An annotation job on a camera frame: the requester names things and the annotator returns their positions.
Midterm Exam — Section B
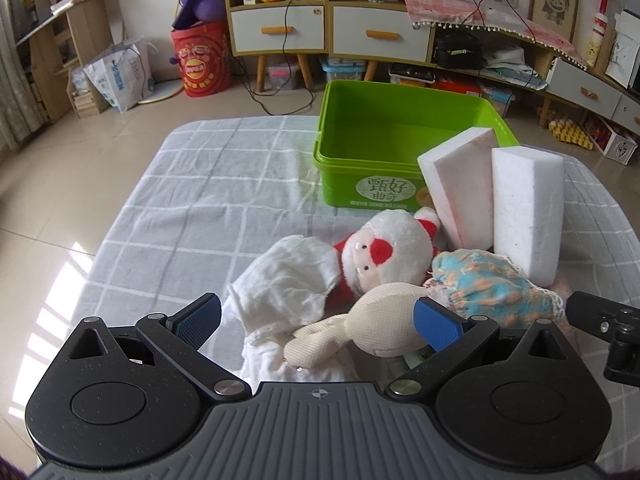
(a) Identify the beige bunny plush doll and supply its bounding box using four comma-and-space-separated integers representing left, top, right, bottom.
282, 247, 568, 374

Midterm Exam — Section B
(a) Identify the santa claus plush toy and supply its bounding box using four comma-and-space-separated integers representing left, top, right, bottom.
326, 207, 442, 312

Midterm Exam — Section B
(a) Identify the white cloth garment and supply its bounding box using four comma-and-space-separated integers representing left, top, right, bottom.
216, 235, 357, 389

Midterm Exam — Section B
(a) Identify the white sponge block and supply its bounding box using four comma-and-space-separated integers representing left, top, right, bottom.
491, 146, 564, 287
418, 127, 497, 250

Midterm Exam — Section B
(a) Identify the grey checked tablecloth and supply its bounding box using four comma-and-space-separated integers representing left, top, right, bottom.
70, 116, 639, 471

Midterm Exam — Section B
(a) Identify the yellow egg tray toy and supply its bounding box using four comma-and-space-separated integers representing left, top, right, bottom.
548, 118, 594, 151

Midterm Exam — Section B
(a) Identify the green plastic bin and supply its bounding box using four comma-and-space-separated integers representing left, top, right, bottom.
312, 79, 518, 211

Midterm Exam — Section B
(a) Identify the red cardboard box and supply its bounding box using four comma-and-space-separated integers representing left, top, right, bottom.
433, 74, 483, 96

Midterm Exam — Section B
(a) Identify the long low wooden shelf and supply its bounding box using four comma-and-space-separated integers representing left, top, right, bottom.
432, 11, 639, 136

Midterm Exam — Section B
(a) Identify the clear box with keyboard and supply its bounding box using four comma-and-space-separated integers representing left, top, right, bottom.
388, 63, 436, 88

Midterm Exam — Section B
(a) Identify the white paper shopping bag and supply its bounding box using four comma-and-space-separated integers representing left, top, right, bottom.
82, 38, 154, 113

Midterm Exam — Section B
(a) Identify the clear storage box pink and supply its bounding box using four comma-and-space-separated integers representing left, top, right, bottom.
267, 62, 300, 91

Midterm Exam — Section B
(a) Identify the red snack-print storage bucket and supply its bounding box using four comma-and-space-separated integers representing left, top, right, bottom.
171, 20, 231, 98

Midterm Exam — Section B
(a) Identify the black bag on shelf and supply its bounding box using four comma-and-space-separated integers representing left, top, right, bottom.
432, 29, 484, 70

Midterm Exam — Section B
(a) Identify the clear storage box blue lid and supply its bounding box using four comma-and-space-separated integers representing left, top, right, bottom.
320, 56, 367, 84

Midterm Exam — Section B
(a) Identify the framed cartoon girl picture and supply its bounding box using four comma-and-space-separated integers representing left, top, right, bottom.
528, 0, 579, 41

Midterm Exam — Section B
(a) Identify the pink lace cloth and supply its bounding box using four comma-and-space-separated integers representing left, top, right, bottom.
404, 0, 588, 70

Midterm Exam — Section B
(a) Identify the purple plush toy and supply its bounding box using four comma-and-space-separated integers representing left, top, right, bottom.
172, 0, 226, 30

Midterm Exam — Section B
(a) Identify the wooden cabinet with white drawers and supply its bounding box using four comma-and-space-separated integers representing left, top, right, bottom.
224, 0, 435, 92

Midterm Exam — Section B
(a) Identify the wooden desk at left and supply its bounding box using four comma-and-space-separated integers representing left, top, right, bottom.
16, 0, 114, 124

